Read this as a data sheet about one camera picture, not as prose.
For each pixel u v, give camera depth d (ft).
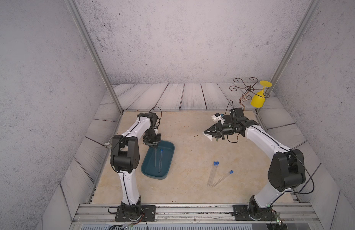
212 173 2.84
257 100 3.21
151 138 2.66
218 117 2.64
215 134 2.43
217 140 3.33
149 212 2.39
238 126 2.16
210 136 2.48
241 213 2.37
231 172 2.85
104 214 2.44
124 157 1.74
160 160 3.00
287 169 1.48
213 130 2.49
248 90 2.97
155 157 2.96
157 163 2.92
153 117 2.42
